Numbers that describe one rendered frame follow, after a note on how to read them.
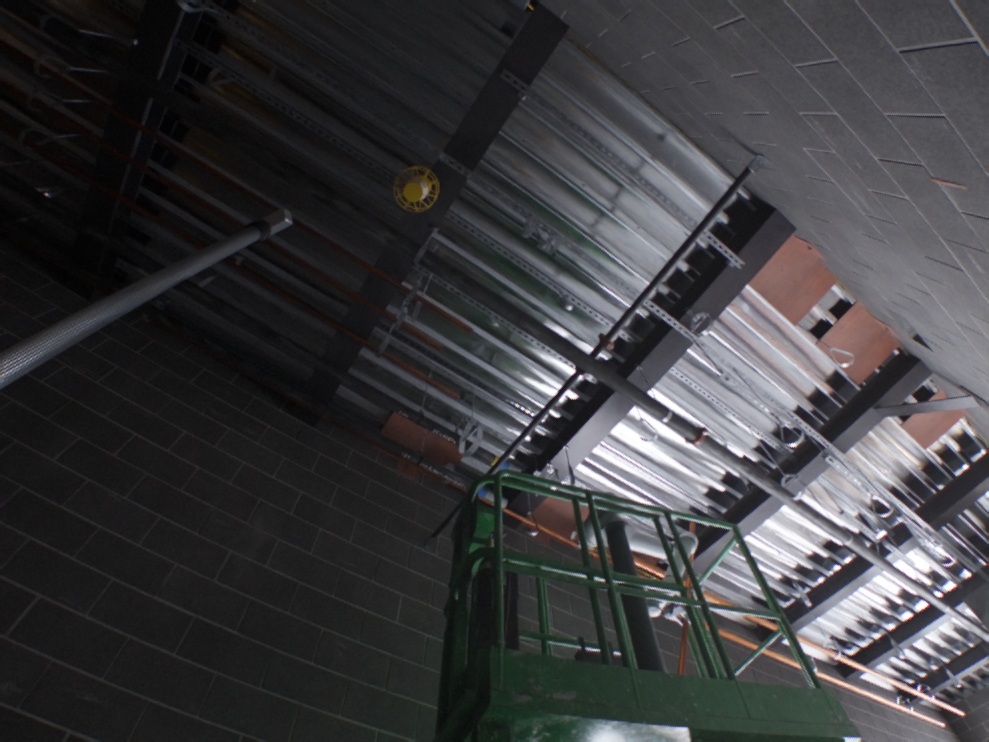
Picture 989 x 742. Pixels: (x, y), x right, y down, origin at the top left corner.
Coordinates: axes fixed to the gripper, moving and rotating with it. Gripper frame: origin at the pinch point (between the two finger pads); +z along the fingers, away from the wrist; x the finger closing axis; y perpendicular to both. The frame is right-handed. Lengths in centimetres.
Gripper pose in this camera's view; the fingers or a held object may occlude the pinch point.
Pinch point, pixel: (685, 621)
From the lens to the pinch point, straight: 318.2
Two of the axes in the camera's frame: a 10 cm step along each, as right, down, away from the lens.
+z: 6.8, 7.3, -0.3
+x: -6.2, 6.0, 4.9
